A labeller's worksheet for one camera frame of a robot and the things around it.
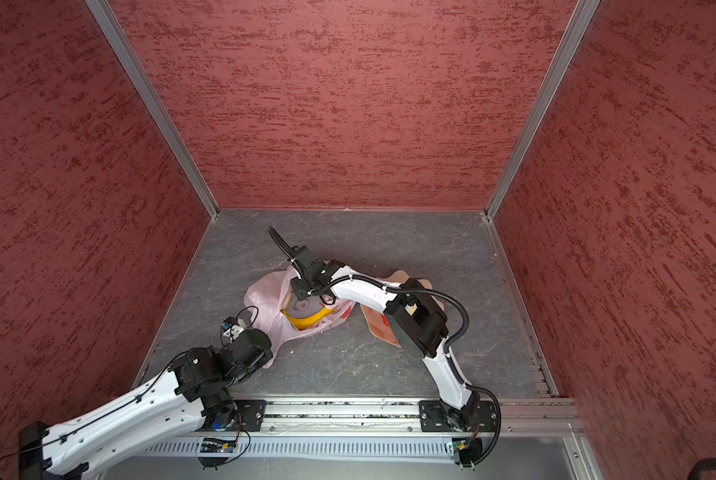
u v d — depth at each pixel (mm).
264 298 753
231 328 701
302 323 874
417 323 517
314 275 704
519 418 752
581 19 718
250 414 742
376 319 893
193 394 518
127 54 776
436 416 742
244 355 584
